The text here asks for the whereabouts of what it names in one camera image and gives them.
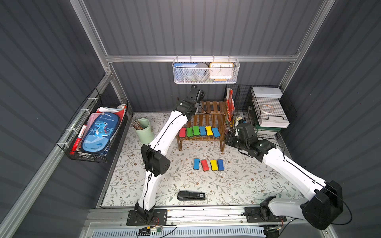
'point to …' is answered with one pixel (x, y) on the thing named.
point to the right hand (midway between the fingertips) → (230, 136)
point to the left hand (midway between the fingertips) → (196, 105)
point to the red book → (230, 103)
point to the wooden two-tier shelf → (213, 113)
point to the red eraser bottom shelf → (182, 132)
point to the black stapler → (189, 196)
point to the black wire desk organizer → (245, 109)
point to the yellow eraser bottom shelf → (209, 130)
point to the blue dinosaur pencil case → (100, 132)
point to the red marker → (78, 139)
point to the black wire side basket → (96, 104)
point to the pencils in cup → (136, 125)
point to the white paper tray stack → (272, 112)
